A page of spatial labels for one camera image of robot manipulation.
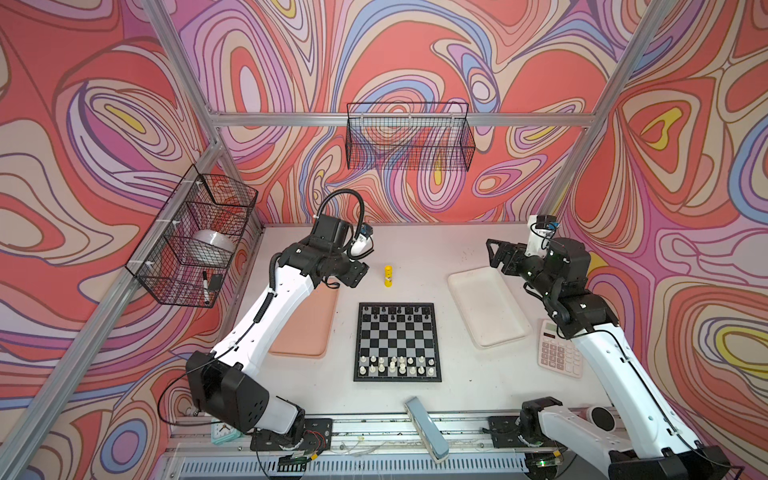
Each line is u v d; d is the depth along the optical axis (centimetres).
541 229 60
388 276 98
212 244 73
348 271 69
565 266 50
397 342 87
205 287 72
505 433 73
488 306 96
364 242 69
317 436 72
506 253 64
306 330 96
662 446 38
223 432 72
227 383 39
